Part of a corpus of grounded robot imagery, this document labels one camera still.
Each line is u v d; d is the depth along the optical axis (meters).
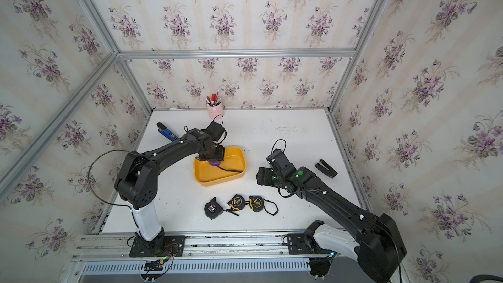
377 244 0.38
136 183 0.48
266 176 0.70
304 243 0.66
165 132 1.07
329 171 0.92
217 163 0.88
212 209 0.78
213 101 1.12
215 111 1.10
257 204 0.80
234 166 0.95
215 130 0.76
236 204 0.80
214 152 0.79
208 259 0.71
